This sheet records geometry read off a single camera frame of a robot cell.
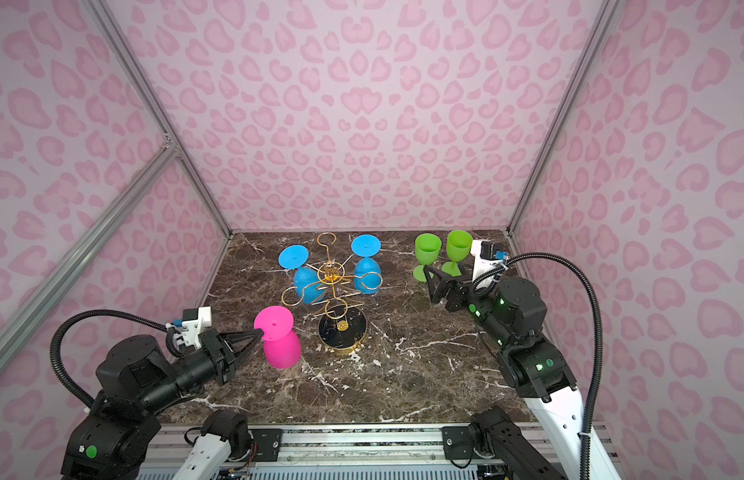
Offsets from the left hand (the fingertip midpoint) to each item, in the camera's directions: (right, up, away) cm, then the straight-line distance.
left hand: (262, 329), depth 56 cm
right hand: (+34, +12, +5) cm, 37 cm away
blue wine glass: (+3, +6, +23) cm, 24 cm away
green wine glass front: (+46, +17, +40) cm, 63 cm away
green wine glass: (+37, +16, +39) cm, 56 cm away
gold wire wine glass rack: (+10, -8, +37) cm, 39 cm away
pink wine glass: (+1, -6, +9) cm, 10 cm away
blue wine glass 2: (+18, +9, +23) cm, 31 cm away
